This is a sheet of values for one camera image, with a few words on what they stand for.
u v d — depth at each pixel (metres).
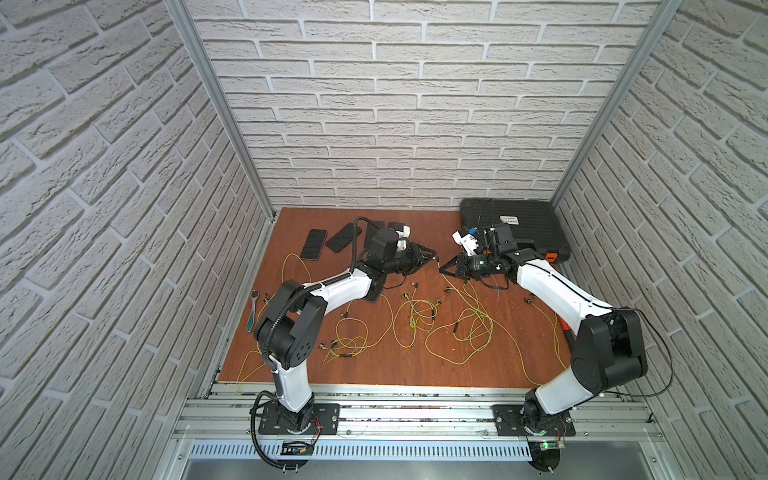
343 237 1.10
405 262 0.77
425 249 0.83
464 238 0.79
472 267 0.74
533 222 1.11
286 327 0.48
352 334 0.88
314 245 1.10
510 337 0.88
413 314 0.91
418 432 0.73
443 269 0.83
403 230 0.84
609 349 0.44
